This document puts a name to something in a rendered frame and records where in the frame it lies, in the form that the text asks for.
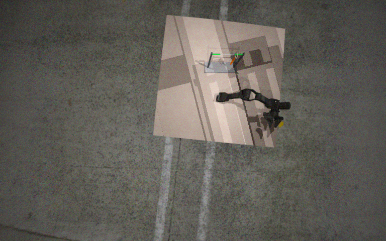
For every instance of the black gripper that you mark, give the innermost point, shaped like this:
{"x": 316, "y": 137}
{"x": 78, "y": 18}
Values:
{"x": 273, "y": 117}

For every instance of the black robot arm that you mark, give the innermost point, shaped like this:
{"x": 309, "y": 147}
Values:
{"x": 245, "y": 95}

